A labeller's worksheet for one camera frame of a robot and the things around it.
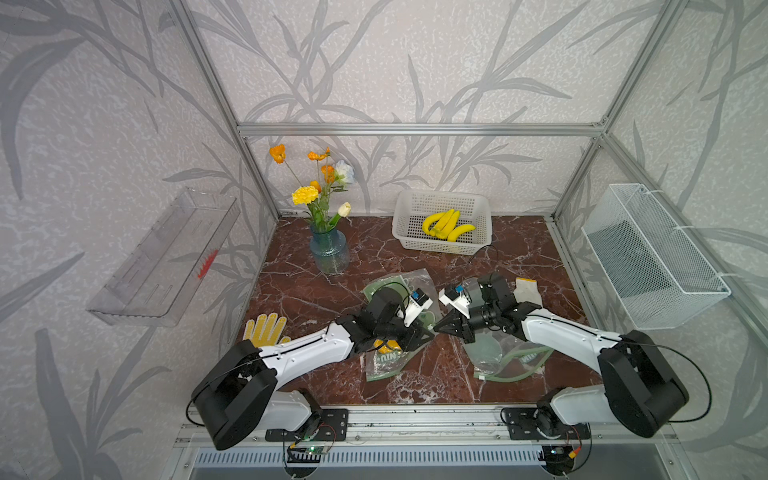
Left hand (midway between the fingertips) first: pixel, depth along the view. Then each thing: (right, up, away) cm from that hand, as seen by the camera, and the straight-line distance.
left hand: (427, 331), depth 79 cm
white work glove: (+35, +7, +20) cm, 41 cm away
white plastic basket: (-3, +38, +41) cm, 56 cm away
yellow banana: (+11, +31, +36) cm, 49 cm away
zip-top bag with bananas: (+19, -5, -4) cm, 20 cm away
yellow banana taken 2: (+2, +31, +37) cm, 48 cm away
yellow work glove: (-48, -4, +10) cm, 50 cm away
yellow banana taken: (+13, +26, +33) cm, 44 cm away
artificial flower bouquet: (-31, +37, +4) cm, 49 cm away
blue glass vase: (-31, +21, +17) cm, 41 cm away
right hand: (+3, +1, +1) cm, 3 cm away
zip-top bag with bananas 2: (-13, -10, +3) cm, 17 cm away
